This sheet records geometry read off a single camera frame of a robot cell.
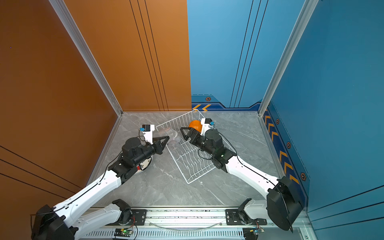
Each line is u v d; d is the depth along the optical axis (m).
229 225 0.72
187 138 0.66
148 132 0.65
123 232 0.71
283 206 0.39
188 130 0.67
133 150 0.56
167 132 0.76
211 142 0.57
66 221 0.40
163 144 0.71
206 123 0.69
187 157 0.87
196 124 1.03
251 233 0.71
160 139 0.70
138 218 0.74
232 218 0.72
